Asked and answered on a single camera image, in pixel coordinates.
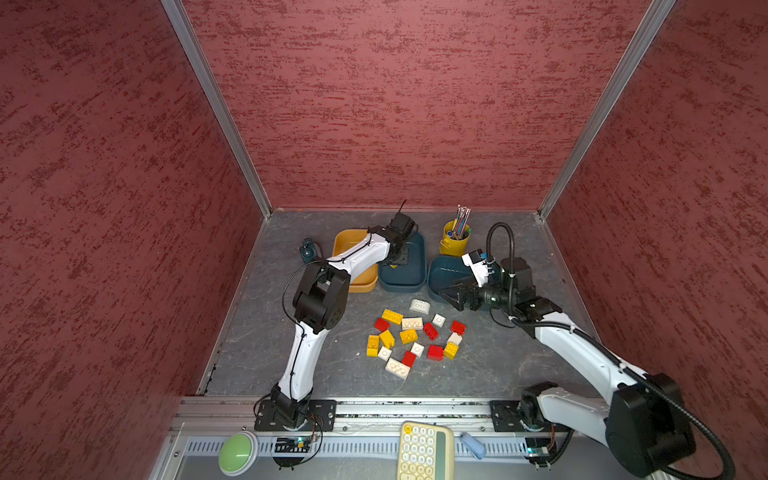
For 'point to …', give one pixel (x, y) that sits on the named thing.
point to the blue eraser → (476, 448)
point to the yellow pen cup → (455, 238)
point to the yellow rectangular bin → (345, 238)
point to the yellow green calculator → (425, 452)
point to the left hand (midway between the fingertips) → (395, 261)
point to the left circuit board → (292, 445)
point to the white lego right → (455, 338)
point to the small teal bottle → (309, 250)
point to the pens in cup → (461, 221)
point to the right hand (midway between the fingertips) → (446, 293)
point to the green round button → (238, 453)
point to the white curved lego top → (420, 305)
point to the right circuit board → (537, 446)
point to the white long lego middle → (410, 323)
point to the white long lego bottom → (398, 368)
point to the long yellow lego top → (391, 316)
